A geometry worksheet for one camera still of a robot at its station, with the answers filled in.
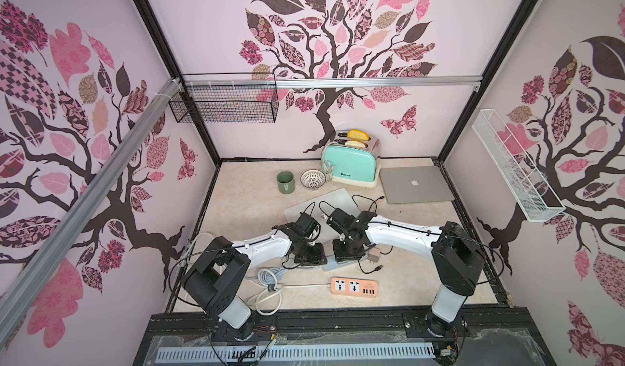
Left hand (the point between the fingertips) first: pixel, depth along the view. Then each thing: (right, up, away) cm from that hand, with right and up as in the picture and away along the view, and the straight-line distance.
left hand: (319, 267), depth 85 cm
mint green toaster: (+15, +41, +18) cm, 47 cm away
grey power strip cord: (-16, 0, -6) cm, 17 cm away
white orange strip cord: (-13, -8, -6) cm, 16 cm away
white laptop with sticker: (0, +23, -11) cm, 25 cm away
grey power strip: (+4, +2, -1) cm, 5 cm away
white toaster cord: (+4, +36, +16) cm, 40 cm away
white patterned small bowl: (-3, +32, +25) cm, 41 cm away
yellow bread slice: (+17, +52, +19) cm, 58 cm away
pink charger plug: (+20, +4, +2) cm, 20 cm away
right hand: (+8, +3, -2) cm, 8 cm away
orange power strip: (+12, -5, -6) cm, 14 cm away
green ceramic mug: (-15, +31, +21) cm, 40 cm away
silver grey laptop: (+45, +29, +25) cm, 59 cm away
